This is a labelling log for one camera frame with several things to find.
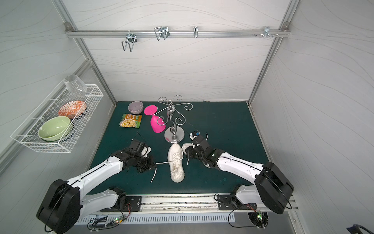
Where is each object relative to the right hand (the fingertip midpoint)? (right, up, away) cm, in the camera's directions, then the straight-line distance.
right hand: (185, 149), depth 83 cm
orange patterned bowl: (-56, +23, -12) cm, 62 cm away
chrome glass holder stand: (-9, +7, +15) cm, 18 cm away
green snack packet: (-42, +16, +24) cm, 51 cm away
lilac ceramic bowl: (-40, +26, +28) cm, 55 cm away
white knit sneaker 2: (-1, -1, +9) cm, 9 cm away
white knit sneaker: (-6, -5, +1) cm, 9 cm away
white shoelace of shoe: (-11, -8, +1) cm, 14 cm away
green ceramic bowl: (-56, +14, -21) cm, 61 cm away
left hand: (-16, -9, -2) cm, 19 cm away
